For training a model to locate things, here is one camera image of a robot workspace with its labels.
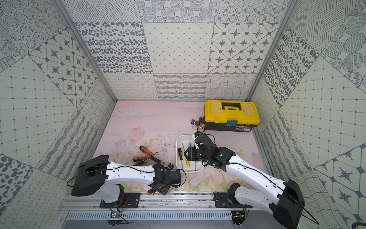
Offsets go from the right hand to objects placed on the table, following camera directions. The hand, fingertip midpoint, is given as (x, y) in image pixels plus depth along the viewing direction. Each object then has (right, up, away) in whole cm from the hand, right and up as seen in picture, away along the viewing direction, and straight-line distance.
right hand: (188, 155), depth 76 cm
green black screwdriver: (+4, -10, +10) cm, 15 cm away
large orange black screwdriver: (-28, -2, +15) cm, 32 cm away
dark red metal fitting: (+6, +15, +28) cm, 33 cm away
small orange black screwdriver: (-22, -20, -1) cm, 30 cm away
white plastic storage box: (-4, +3, +21) cm, 21 cm away
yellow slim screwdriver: (-1, -7, +10) cm, 13 cm away
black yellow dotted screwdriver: (-30, -8, +10) cm, 33 cm away
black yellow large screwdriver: (-5, -4, +13) cm, 14 cm away
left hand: (-12, -18, +1) cm, 22 cm away
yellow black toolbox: (+26, +21, +14) cm, 37 cm away
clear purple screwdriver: (+1, +2, +18) cm, 18 cm away
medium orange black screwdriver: (-33, -6, +12) cm, 36 cm away
